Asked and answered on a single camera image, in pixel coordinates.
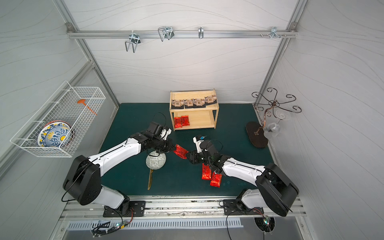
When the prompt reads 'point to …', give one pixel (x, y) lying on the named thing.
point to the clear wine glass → (271, 130)
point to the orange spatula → (82, 101)
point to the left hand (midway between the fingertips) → (177, 148)
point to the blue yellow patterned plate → (58, 134)
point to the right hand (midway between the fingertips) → (188, 153)
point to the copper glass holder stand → (255, 130)
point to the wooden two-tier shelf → (202, 117)
